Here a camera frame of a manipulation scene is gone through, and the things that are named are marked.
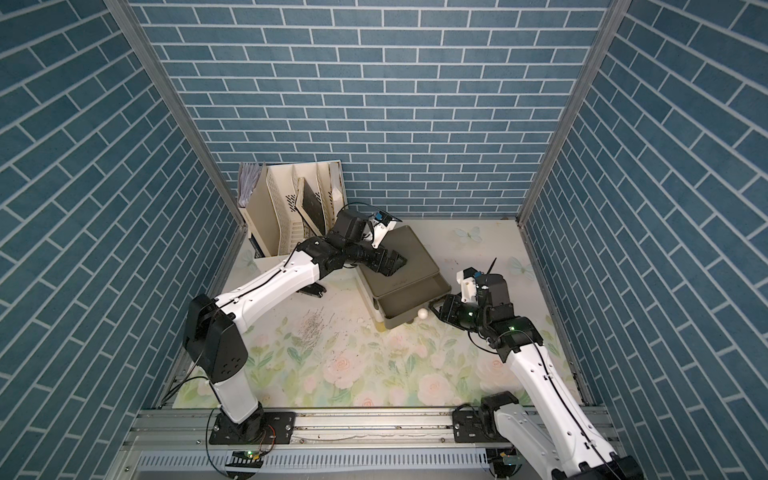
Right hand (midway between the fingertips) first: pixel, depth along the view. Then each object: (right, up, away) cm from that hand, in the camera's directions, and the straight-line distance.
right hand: (436, 308), depth 76 cm
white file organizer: (-53, +23, +28) cm, 64 cm away
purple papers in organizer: (-56, +37, +16) cm, 69 cm away
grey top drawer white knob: (-3, -1, -1) cm, 4 cm away
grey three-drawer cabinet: (-9, +3, +1) cm, 10 cm away
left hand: (-9, +13, +5) cm, 17 cm away
